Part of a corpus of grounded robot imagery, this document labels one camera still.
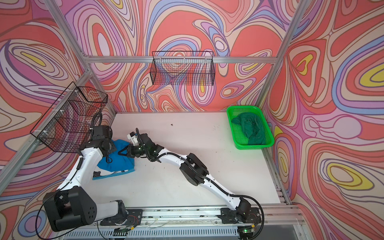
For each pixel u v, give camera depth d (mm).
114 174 846
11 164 531
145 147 746
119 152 822
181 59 863
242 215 628
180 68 933
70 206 398
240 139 1046
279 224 736
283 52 844
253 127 1044
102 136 631
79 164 476
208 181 650
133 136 842
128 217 720
